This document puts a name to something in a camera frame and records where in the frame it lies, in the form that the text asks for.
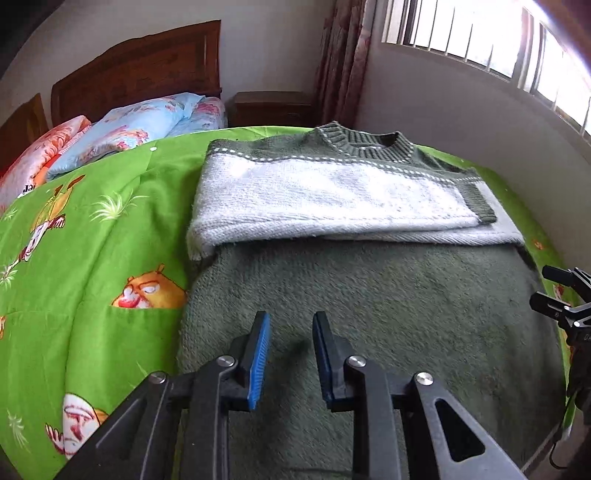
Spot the small wooden headboard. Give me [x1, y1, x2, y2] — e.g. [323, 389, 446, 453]
[0, 93, 49, 174]

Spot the wooden nightstand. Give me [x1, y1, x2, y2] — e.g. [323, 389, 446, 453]
[229, 91, 317, 129]

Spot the barred window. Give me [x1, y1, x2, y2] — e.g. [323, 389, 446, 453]
[381, 0, 591, 139]

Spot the green cartoon printed blanket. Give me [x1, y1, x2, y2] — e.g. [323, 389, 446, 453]
[0, 126, 591, 480]

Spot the pink floral pillow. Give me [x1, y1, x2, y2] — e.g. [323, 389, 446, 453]
[0, 115, 92, 210]

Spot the large wooden headboard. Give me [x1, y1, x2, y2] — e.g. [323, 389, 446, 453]
[51, 19, 222, 125]

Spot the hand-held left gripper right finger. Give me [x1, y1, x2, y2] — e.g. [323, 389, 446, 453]
[311, 311, 527, 480]

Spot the red floral curtain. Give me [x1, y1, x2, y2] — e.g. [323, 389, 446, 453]
[314, 0, 386, 125]

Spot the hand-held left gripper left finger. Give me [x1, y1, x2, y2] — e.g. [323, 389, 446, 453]
[55, 311, 271, 480]

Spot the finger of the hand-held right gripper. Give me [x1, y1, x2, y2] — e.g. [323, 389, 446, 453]
[542, 267, 591, 296]
[529, 292, 581, 330]

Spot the green knit sweater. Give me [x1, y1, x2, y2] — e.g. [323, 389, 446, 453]
[175, 121, 571, 480]

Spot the blue floral pillow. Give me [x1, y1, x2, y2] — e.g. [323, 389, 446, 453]
[46, 92, 206, 181]

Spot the thin black cable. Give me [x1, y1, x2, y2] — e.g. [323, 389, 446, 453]
[549, 397, 578, 468]

